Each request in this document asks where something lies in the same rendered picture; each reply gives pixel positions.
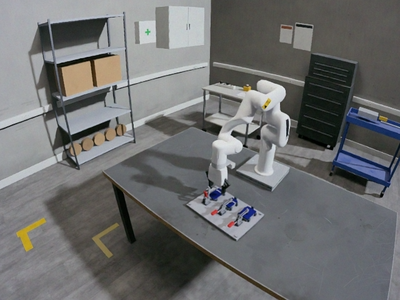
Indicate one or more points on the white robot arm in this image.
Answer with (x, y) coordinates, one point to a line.
(267, 99)

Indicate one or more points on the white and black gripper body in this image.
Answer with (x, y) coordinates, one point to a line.
(217, 175)

